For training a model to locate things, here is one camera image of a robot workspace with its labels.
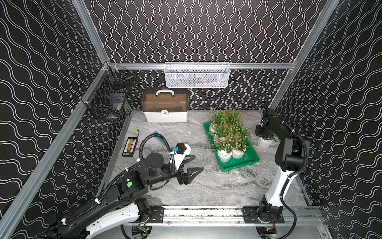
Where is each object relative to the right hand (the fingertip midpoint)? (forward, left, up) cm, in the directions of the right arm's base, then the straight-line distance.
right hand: (261, 134), depth 100 cm
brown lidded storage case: (+23, +68, +5) cm, 72 cm away
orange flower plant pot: (+7, +21, +10) cm, 24 cm away
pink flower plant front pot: (-3, +16, +6) cm, 18 cm away
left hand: (-35, +43, +28) cm, 62 cm away
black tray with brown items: (-10, +88, -2) cm, 88 cm away
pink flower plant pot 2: (-15, +19, +8) cm, 26 cm away
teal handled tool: (+5, +73, -5) cm, 74 cm away
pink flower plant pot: (-16, +28, +9) cm, 33 cm away
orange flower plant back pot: (-1, +28, +8) cm, 29 cm away
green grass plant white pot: (+5, +30, +8) cm, 31 cm away
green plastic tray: (-15, +9, -4) cm, 18 cm away
